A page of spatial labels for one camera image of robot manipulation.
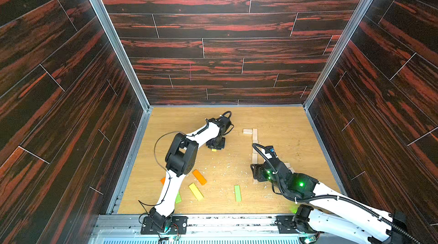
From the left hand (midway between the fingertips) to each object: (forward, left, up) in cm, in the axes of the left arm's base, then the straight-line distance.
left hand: (217, 148), depth 100 cm
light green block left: (-29, +18, +1) cm, 34 cm away
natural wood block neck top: (+9, -23, +1) cm, 25 cm away
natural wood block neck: (+4, -23, +1) cm, 23 cm away
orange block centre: (-20, +8, +1) cm, 21 cm away
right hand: (-16, -20, +13) cm, 29 cm away
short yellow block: (-3, +2, +3) cm, 4 cm away
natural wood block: (-10, -39, -1) cm, 41 cm away
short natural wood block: (+11, -19, +2) cm, 22 cm away
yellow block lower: (-26, +10, +1) cm, 28 cm away
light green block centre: (-26, -11, +1) cm, 28 cm away
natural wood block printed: (-26, -17, +18) cm, 36 cm away
